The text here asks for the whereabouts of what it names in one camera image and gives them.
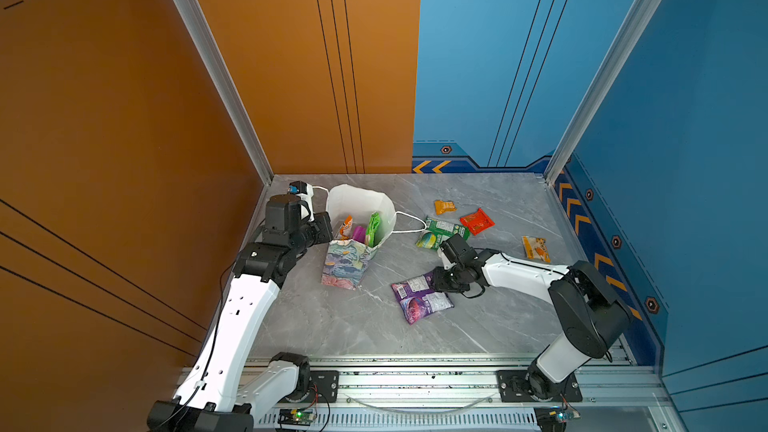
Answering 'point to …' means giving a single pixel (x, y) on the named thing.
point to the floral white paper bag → (346, 260)
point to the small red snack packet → (478, 222)
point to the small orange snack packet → (442, 207)
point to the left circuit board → (296, 416)
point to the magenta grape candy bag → (360, 234)
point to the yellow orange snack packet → (536, 248)
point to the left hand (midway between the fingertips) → (330, 215)
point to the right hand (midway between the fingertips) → (432, 286)
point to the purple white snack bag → (419, 298)
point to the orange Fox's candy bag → (345, 232)
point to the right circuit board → (554, 418)
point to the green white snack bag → (438, 231)
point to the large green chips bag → (372, 226)
